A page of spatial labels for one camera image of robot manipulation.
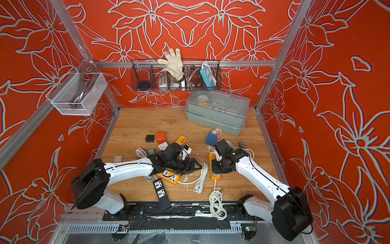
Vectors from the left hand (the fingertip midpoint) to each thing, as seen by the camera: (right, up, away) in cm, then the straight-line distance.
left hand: (199, 169), depth 76 cm
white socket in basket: (-22, +50, +18) cm, 58 cm away
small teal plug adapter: (-30, +5, +16) cm, 35 cm away
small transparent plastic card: (-49, +2, +14) cm, 51 cm away
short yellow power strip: (-11, +12, +22) cm, 27 cm away
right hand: (+7, -1, +4) cm, 8 cm away
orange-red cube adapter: (-24, +14, +21) cm, 35 cm away
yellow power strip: (-14, -2, -6) cm, 16 cm away
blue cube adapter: (+8, +13, +17) cm, 23 cm away
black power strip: (-19, -13, 0) cm, 23 cm away
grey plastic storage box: (+14, +31, +19) cm, 39 cm away
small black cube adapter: (-33, +13, +25) cm, 43 cm away
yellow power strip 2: (+8, -5, +3) cm, 10 cm away
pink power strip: (+13, +18, +24) cm, 33 cm away
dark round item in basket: (-37, +49, +23) cm, 65 cm away
